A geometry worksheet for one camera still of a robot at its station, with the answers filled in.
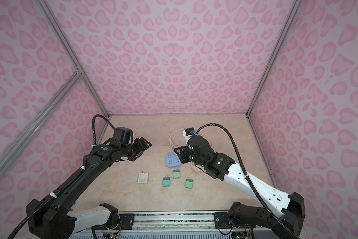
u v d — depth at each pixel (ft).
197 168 2.00
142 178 2.81
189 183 2.75
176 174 2.89
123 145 1.98
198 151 1.74
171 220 2.46
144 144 2.31
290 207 1.28
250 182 1.43
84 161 1.61
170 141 3.32
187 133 2.07
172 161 3.04
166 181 2.80
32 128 2.06
